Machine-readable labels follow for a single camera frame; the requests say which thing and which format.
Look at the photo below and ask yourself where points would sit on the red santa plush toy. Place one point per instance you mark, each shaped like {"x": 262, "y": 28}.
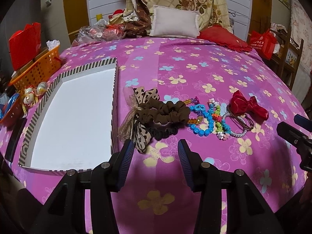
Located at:
{"x": 116, "y": 18}

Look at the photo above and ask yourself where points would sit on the round wrapped ornament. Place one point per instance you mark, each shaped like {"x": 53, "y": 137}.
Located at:
{"x": 42, "y": 88}

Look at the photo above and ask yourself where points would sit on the black smartphone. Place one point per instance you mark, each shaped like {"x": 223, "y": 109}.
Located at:
{"x": 14, "y": 139}

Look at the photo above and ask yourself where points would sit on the wooden chair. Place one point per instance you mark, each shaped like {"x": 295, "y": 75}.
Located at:
{"x": 285, "y": 63}

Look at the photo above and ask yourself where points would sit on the white crumpled tissue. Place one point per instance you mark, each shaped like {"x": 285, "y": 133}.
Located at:
{"x": 52, "y": 44}

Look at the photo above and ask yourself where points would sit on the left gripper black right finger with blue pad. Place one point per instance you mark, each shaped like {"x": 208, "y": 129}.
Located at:
{"x": 204, "y": 178}

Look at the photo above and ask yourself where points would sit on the red paper gift bag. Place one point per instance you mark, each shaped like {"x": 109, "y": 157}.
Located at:
{"x": 25, "y": 45}

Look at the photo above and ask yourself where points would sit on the small red plastic basket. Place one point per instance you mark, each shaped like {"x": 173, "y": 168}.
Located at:
{"x": 13, "y": 111}

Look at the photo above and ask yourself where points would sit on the lucky cat figurine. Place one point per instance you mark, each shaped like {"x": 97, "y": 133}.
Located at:
{"x": 29, "y": 98}

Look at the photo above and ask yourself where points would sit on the red shopping bag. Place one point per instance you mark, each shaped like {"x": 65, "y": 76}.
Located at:
{"x": 263, "y": 43}

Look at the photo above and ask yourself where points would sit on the floral beige quilt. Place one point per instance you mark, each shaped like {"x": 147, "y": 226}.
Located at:
{"x": 138, "y": 15}

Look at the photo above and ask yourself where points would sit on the striped white tray box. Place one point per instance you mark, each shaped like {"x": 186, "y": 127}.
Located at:
{"x": 75, "y": 123}

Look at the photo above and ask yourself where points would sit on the orange plastic basket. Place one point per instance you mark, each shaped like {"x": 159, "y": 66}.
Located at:
{"x": 41, "y": 70}

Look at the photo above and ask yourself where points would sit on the clear plastic bag with items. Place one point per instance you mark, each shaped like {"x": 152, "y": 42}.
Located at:
{"x": 100, "y": 31}

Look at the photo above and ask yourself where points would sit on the pink floral bedsheet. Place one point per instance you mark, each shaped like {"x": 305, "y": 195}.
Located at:
{"x": 156, "y": 198}

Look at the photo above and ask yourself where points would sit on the brown fabric scrunchie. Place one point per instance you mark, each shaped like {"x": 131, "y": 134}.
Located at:
{"x": 165, "y": 119}

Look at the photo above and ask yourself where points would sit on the small grey pillow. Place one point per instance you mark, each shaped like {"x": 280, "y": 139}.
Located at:
{"x": 169, "y": 22}

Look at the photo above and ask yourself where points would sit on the red satin bow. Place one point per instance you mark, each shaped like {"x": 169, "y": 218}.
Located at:
{"x": 239, "y": 105}

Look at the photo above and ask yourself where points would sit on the leopard print ribbon bow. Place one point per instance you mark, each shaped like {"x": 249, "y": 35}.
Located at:
{"x": 133, "y": 127}

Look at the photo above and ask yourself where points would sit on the red cushion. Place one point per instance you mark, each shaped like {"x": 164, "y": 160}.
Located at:
{"x": 224, "y": 38}

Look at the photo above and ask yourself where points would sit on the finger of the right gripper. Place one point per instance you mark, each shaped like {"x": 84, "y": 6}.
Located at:
{"x": 292, "y": 135}
{"x": 303, "y": 122}

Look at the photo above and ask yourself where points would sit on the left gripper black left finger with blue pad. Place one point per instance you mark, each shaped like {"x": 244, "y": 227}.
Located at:
{"x": 106, "y": 178}

